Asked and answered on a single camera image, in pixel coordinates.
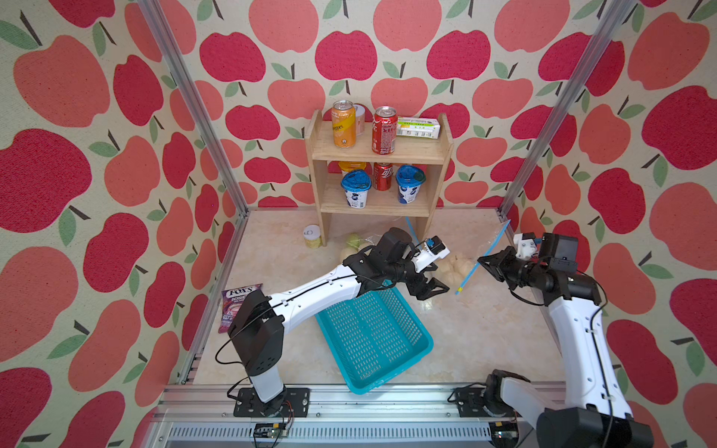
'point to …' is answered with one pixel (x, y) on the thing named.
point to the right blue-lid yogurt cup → (409, 179)
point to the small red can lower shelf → (382, 175)
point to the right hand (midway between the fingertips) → (481, 264)
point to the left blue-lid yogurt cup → (356, 185)
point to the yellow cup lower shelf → (347, 166)
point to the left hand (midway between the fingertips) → (444, 284)
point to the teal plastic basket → (376, 336)
